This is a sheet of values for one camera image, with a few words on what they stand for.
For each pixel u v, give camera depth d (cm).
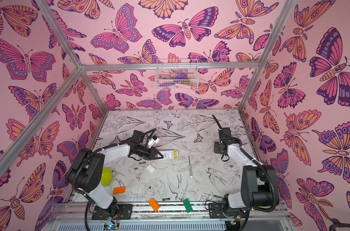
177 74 96
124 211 74
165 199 78
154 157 81
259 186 43
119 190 81
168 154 90
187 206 75
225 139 70
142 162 92
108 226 72
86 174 47
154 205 75
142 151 78
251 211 49
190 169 89
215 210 73
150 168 89
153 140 85
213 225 74
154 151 81
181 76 94
